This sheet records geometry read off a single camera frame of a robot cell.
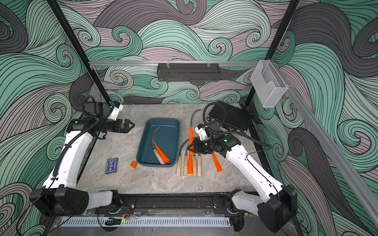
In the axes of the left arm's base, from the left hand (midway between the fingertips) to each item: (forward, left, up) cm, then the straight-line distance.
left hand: (125, 122), depth 75 cm
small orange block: (-13, -1, -25) cm, 28 cm away
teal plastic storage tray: (+6, -19, -23) cm, 31 cm away
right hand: (-11, -34, -8) cm, 36 cm away
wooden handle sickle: (-9, -28, -26) cm, 40 cm away
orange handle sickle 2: (-14, -52, -26) cm, 60 cm away
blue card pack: (-13, +13, -25) cm, 31 cm away
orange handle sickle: (-11, -35, -26) cm, 45 cm away
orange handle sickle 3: (-9, -19, -24) cm, 32 cm away
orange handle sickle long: (-8, -35, -5) cm, 36 cm away
